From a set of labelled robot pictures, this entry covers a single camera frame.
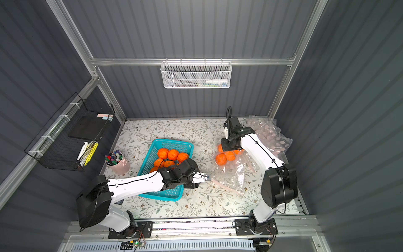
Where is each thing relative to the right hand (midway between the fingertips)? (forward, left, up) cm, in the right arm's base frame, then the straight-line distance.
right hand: (228, 145), depth 87 cm
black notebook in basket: (0, +73, +15) cm, 74 cm away
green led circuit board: (-45, +48, -16) cm, 68 cm away
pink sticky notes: (+11, +69, +14) cm, 71 cm away
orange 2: (-1, +33, -8) cm, 34 cm away
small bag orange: (-4, +4, -8) cm, 10 cm away
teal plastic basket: (-22, +30, -14) cm, 40 cm away
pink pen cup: (-10, +61, -3) cm, 62 cm away
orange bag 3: (-11, +42, -7) cm, 44 cm away
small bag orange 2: (-6, 0, -1) cm, 6 cm away
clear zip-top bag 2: (+15, -28, -7) cm, 33 cm away
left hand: (-15, +17, -5) cm, 23 cm away
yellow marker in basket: (-14, +64, +13) cm, 67 cm away
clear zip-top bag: (-7, -4, -15) cm, 17 cm away
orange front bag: (-2, +27, -9) cm, 29 cm away
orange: (0, +39, -8) cm, 40 cm away
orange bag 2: (-5, +35, -11) cm, 37 cm away
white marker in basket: (-11, +69, +14) cm, 71 cm away
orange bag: (-6, +41, -9) cm, 42 cm away
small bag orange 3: (-4, -4, 0) cm, 6 cm away
